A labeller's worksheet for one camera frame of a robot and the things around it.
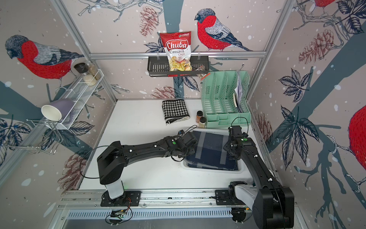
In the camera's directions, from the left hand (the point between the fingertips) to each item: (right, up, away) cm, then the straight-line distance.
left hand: (197, 149), depth 82 cm
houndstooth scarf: (-15, +22, +26) cm, 38 cm away
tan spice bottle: (+5, +16, +13) cm, 21 cm away
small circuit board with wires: (-41, -31, -11) cm, 53 cm away
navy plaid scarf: (+7, -2, 0) cm, 8 cm away
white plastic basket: (-5, -11, -4) cm, 12 cm away
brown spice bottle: (+3, +20, +19) cm, 28 cm away
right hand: (+20, +1, +2) cm, 20 cm away
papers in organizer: (+28, +33, +11) cm, 45 cm away
